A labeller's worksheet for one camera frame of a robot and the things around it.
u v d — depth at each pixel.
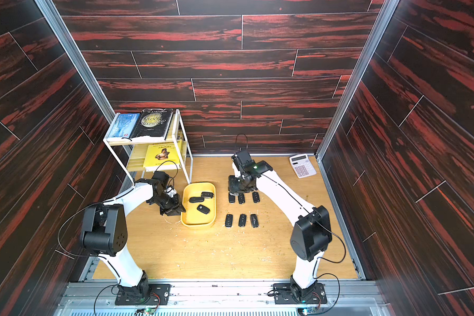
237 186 0.73
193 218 0.97
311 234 0.47
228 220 0.93
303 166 1.13
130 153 1.18
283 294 0.73
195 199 0.99
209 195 1.01
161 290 0.75
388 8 0.66
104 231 0.49
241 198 1.00
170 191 0.84
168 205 0.80
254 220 0.93
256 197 1.01
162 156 0.96
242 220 0.93
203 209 0.96
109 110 0.96
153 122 0.86
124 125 0.86
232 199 1.02
